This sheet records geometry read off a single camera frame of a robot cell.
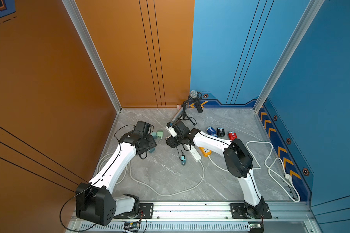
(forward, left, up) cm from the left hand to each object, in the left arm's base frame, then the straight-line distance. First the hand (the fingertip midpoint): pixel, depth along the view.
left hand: (151, 142), depth 84 cm
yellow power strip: (0, -33, -11) cm, 35 cm away
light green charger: (+14, -2, -12) cm, 19 cm away
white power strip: (0, -26, -11) cm, 28 cm away
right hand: (+6, -10, -7) cm, 14 cm away
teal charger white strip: (-7, -19, -8) cm, 22 cm away
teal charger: (+14, +2, -12) cm, 19 cm away
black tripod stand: (+27, -19, -6) cm, 34 cm away
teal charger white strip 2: (+3, +2, -14) cm, 14 cm away
